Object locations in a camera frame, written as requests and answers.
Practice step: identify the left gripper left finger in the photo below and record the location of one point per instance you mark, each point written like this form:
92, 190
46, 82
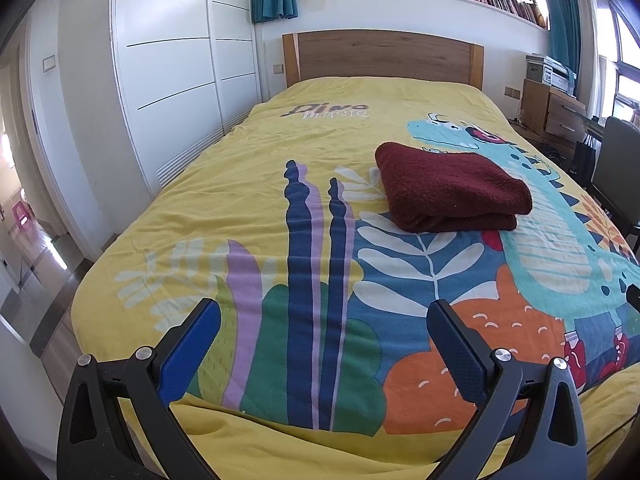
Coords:
94, 441

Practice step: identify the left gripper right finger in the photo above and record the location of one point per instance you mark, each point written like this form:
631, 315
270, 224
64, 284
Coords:
535, 406

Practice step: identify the maroon knit sweater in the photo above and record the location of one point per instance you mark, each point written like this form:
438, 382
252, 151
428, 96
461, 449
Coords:
449, 192

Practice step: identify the grey office chair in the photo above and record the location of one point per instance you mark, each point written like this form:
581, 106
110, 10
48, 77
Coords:
615, 182

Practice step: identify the black bag on floor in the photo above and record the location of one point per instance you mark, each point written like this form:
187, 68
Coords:
583, 162

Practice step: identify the wooden drawer nightstand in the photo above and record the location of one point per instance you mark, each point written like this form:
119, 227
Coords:
551, 117

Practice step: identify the yellow dinosaur bedspread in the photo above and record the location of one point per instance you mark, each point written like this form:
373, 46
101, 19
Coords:
323, 367

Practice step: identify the grey printer box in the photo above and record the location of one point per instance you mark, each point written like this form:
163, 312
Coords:
549, 71

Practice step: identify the teal curtain right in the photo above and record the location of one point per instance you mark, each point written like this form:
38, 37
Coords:
565, 41

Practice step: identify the wooden headboard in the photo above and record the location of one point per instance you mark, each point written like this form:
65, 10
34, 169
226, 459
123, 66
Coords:
381, 53

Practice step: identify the white sliding wardrobe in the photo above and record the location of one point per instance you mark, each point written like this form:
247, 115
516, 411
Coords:
186, 73

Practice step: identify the wall socket near nightstand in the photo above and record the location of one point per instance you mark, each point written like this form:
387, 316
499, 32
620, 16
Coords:
512, 93

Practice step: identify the wall light switch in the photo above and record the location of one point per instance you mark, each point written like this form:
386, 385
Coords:
48, 63

